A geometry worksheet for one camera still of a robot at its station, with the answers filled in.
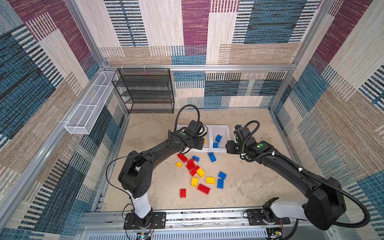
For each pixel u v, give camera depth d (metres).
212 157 0.94
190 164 0.91
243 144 0.61
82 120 0.92
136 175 0.46
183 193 0.81
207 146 0.97
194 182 0.83
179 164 0.91
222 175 0.88
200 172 0.86
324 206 0.40
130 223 0.73
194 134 0.70
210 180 0.84
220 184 0.83
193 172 0.89
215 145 0.98
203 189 0.82
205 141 0.81
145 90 1.09
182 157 0.94
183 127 0.71
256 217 0.73
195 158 0.93
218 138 1.00
